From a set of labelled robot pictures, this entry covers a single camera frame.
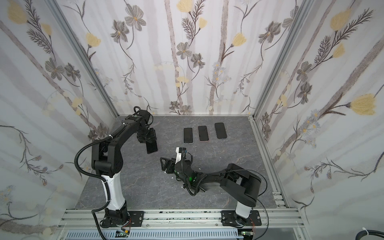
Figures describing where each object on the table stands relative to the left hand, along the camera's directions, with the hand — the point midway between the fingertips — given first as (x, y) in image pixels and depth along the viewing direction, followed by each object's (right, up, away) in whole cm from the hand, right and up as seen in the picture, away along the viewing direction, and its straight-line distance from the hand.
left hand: (151, 135), depth 96 cm
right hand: (+10, -11, -18) cm, 23 cm away
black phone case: (+48, +3, +15) cm, 50 cm away
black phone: (+23, -1, +16) cm, 28 cm away
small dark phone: (0, -8, 0) cm, 8 cm away
